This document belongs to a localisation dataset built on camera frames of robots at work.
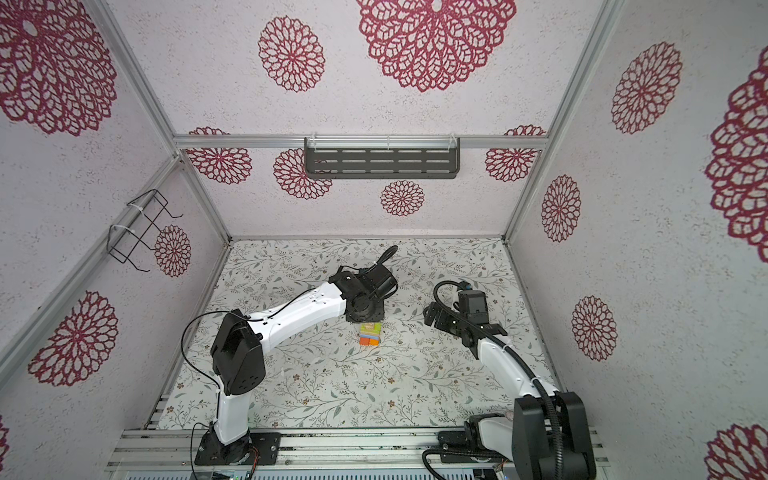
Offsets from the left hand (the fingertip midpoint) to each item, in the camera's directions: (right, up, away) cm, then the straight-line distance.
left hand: (372, 318), depth 86 cm
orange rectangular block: (0, -8, +6) cm, 10 cm away
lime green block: (0, -3, +2) cm, 4 cm away
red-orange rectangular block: (-3, -8, +6) cm, 10 cm away
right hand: (+19, +2, +2) cm, 20 cm away
